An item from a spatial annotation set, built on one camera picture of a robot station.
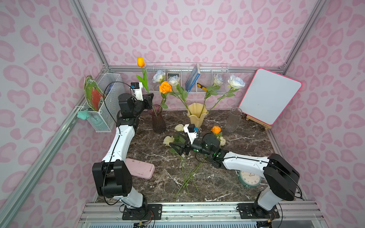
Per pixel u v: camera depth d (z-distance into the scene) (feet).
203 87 3.19
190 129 2.05
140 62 2.18
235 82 2.27
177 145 2.10
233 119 3.21
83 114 2.03
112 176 1.43
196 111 3.21
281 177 1.45
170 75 3.07
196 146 2.19
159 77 2.64
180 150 2.11
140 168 2.82
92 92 2.42
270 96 2.94
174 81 2.58
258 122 3.52
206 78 3.31
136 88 2.19
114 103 1.93
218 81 2.69
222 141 3.15
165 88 2.63
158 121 3.21
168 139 3.21
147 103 2.31
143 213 2.20
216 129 3.39
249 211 2.39
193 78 2.89
